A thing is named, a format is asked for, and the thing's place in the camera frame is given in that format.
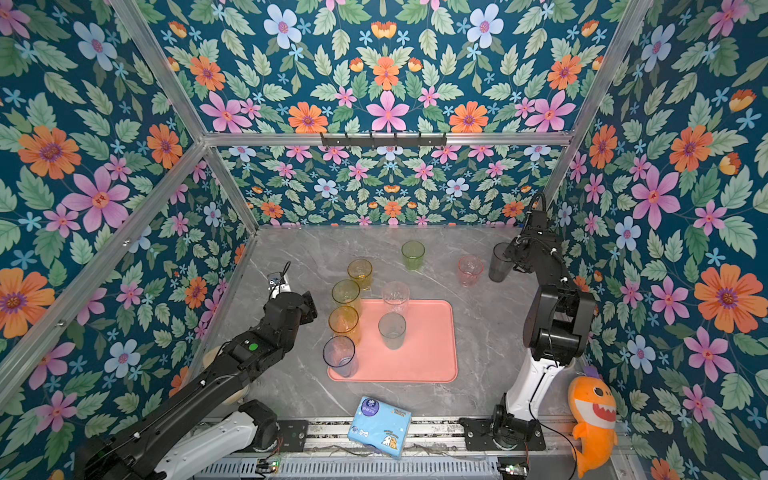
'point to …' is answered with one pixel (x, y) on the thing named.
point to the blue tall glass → (339, 354)
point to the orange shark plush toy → (593, 406)
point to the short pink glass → (470, 269)
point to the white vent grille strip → (356, 468)
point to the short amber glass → (362, 271)
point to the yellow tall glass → (345, 321)
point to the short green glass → (413, 251)
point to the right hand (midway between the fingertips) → (519, 254)
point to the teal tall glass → (392, 328)
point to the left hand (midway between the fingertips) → (303, 290)
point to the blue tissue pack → (383, 427)
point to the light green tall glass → (345, 291)
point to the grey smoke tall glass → (500, 264)
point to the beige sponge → (209, 357)
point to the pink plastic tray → (428, 353)
